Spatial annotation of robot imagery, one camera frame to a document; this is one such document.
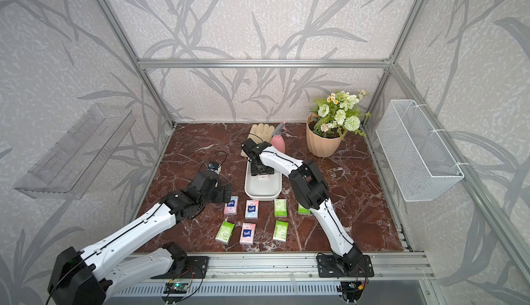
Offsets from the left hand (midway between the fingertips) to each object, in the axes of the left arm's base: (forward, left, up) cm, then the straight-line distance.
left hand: (223, 187), depth 82 cm
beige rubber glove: (+39, -13, -10) cm, 42 cm away
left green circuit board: (-32, +13, -12) cm, 37 cm away
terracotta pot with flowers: (+24, -44, +15) cm, 53 cm away
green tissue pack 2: (-6, -33, -9) cm, 34 cm away
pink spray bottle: (+23, -22, +1) cm, 32 cm away
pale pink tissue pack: (-15, -11, -8) cm, 20 cm away
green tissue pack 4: (-14, -24, -9) cm, 29 cm away
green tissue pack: (-5, -23, -9) cm, 25 cm away
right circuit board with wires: (-33, -49, -14) cm, 60 cm away
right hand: (+15, -14, -11) cm, 23 cm away
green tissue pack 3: (-15, -1, -8) cm, 17 cm away
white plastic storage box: (+6, -15, -11) cm, 19 cm away
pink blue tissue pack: (-5, -3, -10) cm, 11 cm away
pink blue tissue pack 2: (-5, -11, -9) cm, 15 cm away
